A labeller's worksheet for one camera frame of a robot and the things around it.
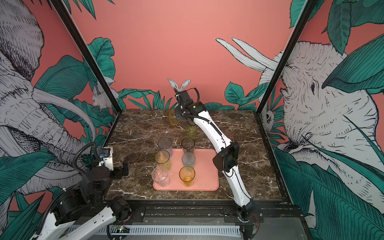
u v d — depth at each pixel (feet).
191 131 3.48
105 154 1.75
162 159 2.88
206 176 2.77
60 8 2.28
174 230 2.30
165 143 3.51
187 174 2.45
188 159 2.97
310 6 2.25
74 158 2.57
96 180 1.46
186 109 2.04
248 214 2.09
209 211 2.47
